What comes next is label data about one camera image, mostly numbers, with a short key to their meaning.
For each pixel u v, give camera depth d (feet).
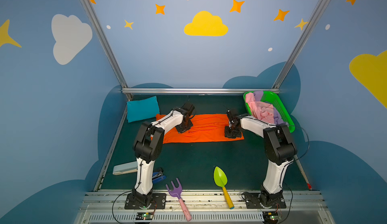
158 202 2.42
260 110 3.41
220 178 2.69
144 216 2.31
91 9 2.47
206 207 2.41
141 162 1.83
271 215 2.35
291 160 1.79
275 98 3.64
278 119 3.32
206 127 3.40
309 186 2.75
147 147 1.74
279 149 1.72
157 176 2.61
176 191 2.52
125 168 2.61
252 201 2.44
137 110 3.73
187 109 2.62
